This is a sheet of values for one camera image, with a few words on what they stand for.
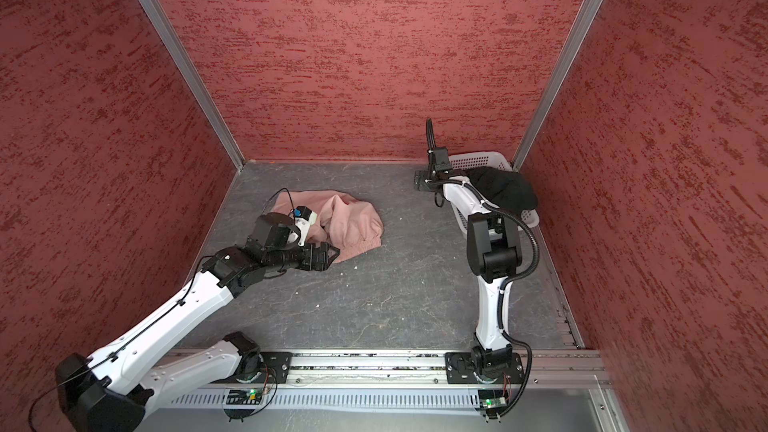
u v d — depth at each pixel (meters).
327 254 0.68
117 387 0.39
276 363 0.75
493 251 0.55
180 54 0.87
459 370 0.73
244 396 0.71
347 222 0.86
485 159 1.13
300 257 0.66
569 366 0.76
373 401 0.77
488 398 0.71
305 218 0.68
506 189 0.92
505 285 0.57
